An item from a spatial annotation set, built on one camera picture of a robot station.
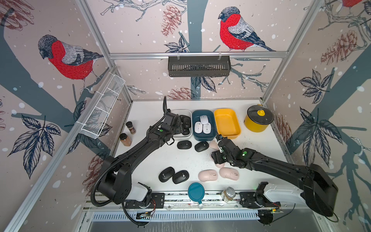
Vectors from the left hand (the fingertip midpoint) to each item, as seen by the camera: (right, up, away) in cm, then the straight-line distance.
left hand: (178, 123), depth 87 cm
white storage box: (+3, +7, +20) cm, 21 cm away
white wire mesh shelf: (-50, +5, +1) cm, 50 cm away
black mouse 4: (+1, +3, +20) cm, 20 cm away
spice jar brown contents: (-34, -11, +3) cm, 35 cm away
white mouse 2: (+19, -5, +14) cm, 24 cm away
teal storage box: (+15, -10, +10) cm, 21 cm away
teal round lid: (+10, -33, -17) cm, 38 cm away
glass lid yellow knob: (+55, +5, +8) cm, 56 cm away
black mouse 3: (+2, -30, -7) cm, 31 cm away
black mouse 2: (-7, -29, -6) cm, 30 cm away
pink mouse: (+26, -26, -2) cm, 36 cm away
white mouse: (+18, +1, +17) cm, 25 cm away
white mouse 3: (+13, -4, +14) cm, 20 cm away
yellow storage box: (+36, -2, +19) cm, 41 cm away
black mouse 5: (+5, -1, +14) cm, 15 cm away
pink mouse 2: (+17, -29, -7) cm, 34 cm away
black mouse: (+4, -15, +6) cm, 16 cm away
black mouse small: (+4, -7, +12) cm, 14 cm away
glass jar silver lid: (+25, -32, -20) cm, 46 cm away
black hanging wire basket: (+14, +41, +18) cm, 47 cm away
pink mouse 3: (+30, -28, -7) cm, 42 cm away
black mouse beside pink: (+15, -16, +6) cm, 22 cm away
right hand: (+23, -17, -2) cm, 29 cm away
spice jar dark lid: (-33, -1, +8) cm, 34 cm away
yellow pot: (+53, -4, +14) cm, 55 cm away
